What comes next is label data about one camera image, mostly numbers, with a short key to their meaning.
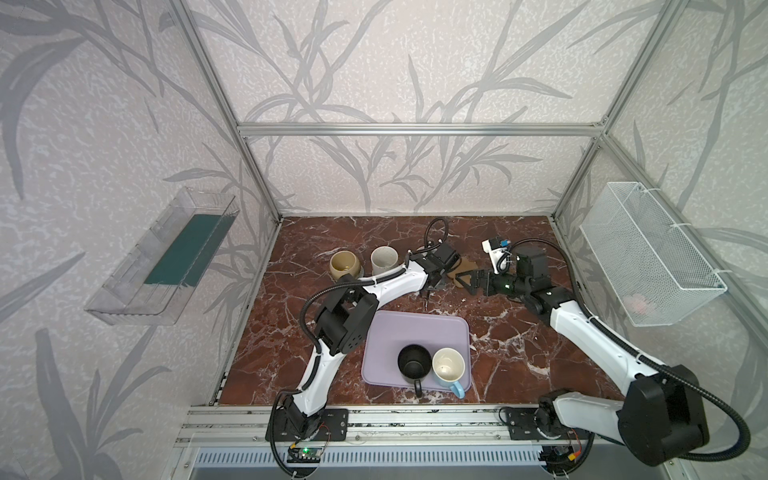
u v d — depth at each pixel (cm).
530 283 63
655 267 62
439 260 75
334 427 73
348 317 53
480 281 72
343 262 99
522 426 73
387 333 88
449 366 81
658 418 40
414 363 82
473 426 75
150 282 63
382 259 99
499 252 73
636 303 73
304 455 72
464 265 79
